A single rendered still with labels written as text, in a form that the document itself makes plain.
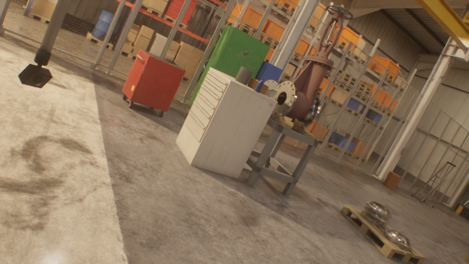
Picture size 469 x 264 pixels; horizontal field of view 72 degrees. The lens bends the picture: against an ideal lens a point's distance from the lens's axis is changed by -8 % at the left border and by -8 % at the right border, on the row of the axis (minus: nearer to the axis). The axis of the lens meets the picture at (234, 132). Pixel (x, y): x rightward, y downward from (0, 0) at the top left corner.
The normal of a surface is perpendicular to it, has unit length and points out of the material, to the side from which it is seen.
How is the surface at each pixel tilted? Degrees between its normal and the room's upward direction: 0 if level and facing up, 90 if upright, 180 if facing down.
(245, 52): 90
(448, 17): 90
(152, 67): 90
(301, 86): 83
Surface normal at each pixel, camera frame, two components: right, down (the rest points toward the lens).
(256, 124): 0.39, 0.37
